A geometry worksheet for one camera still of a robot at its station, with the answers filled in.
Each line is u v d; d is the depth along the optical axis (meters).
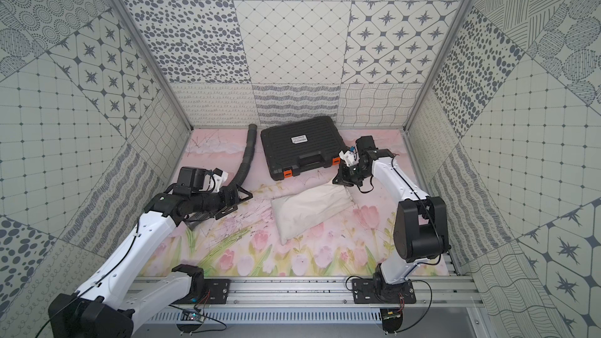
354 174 0.75
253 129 1.17
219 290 0.73
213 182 0.66
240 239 0.86
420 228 0.45
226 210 0.68
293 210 0.85
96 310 0.37
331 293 0.75
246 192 0.73
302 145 1.02
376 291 0.73
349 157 0.83
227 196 0.67
